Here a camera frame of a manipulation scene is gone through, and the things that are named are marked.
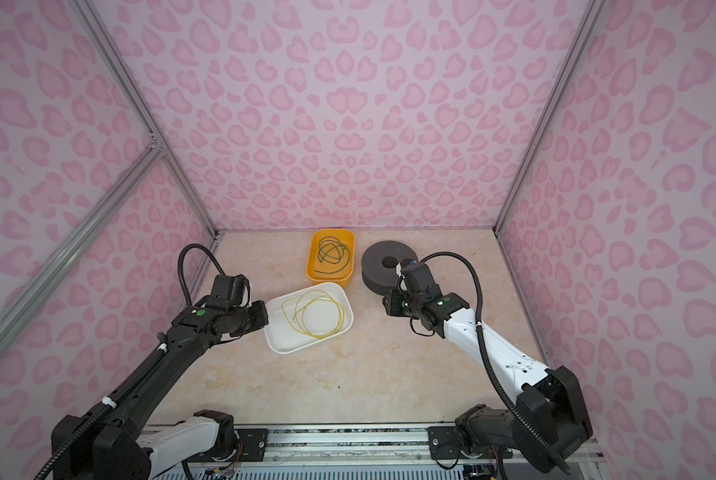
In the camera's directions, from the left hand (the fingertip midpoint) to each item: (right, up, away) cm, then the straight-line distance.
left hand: (269, 310), depth 82 cm
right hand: (+33, +3, -1) cm, 33 cm away
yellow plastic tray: (+19, +8, +18) cm, 27 cm away
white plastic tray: (+4, -7, -1) cm, 8 cm away
